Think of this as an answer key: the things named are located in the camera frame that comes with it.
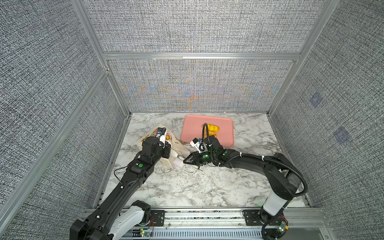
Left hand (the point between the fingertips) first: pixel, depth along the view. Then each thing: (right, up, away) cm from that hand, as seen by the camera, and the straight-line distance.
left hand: (167, 142), depth 79 cm
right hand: (+9, -11, +1) cm, 14 cm away
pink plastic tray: (+13, +9, +34) cm, 38 cm away
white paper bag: (+4, -4, +14) cm, 15 cm away
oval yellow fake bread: (+28, +6, +27) cm, 39 cm away
